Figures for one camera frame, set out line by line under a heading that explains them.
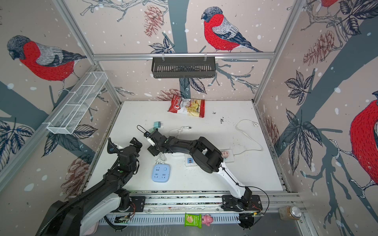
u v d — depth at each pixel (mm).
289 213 633
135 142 783
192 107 1141
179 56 976
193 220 679
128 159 640
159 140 748
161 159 879
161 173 817
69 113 732
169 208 729
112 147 711
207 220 671
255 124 1037
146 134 835
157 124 1041
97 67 968
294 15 749
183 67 1059
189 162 856
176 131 1020
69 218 404
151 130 1035
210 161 566
